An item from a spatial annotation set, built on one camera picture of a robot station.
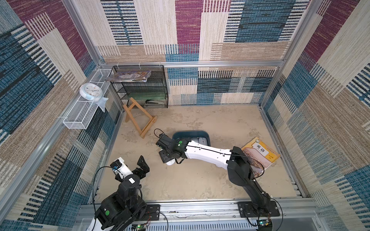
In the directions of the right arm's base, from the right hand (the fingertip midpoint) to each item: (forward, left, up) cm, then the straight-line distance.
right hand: (164, 154), depth 84 cm
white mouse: (+13, -24, -7) cm, 28 cm away
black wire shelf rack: (+50, +19, +11) cm, 55 cm away
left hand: (-8, +11, +10) cm, 17 cm away
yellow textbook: (+3, -58, -8) cm, 59 cm away
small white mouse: (-8, -5, +7) cm, 11 cm away
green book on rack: (+47, +17, +4) cm, 51 cm away
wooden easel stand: (+23, +24, +9) cm, 35 cm away
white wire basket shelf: (+23, +53, +11) cm, 59 cm away
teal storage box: (+18, -17, -8) cm, 27 cm away
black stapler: (+43, +12, +2) cm, 45 cm away
